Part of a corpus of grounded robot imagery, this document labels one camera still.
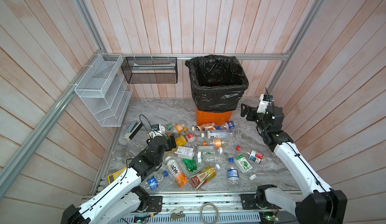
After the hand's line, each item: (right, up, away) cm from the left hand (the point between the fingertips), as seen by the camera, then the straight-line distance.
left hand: (166, 138), depth 79 cm
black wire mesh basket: (-15, +44, +25) cm, 53 cm away
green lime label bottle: (+43, -15, +4) cm, 46 cm away
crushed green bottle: (+13, -16, +5) cm, 21 cm away
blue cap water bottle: (+35, -19, -1) cm, 40 cm away
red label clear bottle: (+49, -11, +6) cm, 50 cm away
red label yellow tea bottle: (+22, -19, -2) cm, 29 cm away
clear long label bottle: (+30, 0, +14) cm, 33 cm away
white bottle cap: (+47, -21, +1) cm, 51 cm away
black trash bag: (+32, +35, +25) cm, 54 cm away
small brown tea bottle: (+23, +4, +19) cm, 30 cm away
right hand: (+44, +18, -1) cm, 48 cm away
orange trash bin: (+21, +11, +18) cm, 30 cm away
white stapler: (-25, +3, +20) cm, 32 cm away
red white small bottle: (+13, -2, +14) cm, 19 cm away
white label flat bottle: (+10, -9, +5) cm, 14 cm away
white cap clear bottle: (+25, -12, +7) cm, 29 cm away
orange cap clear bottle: (+3, +4, +19) cm, 20 cm away
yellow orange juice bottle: (+7, -4, +12) cm, 14 cm away
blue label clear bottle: (-7, -22, -2) cm, 23 cm away
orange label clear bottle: (+29, -5, +12) cm, 32 cm away
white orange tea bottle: (+5, -18, +1) cm, 19 cm away
